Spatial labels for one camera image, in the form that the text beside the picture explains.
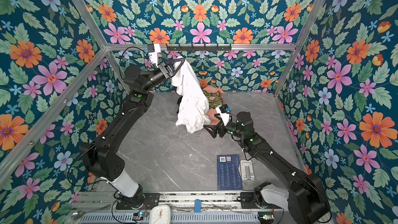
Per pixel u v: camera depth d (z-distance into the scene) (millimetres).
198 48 924
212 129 654
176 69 618
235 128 650
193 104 763
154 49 573
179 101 1145
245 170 821
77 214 689
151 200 735
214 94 1137
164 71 565
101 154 429
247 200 727
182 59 614
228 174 809
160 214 679
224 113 644
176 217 703
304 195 395
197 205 757
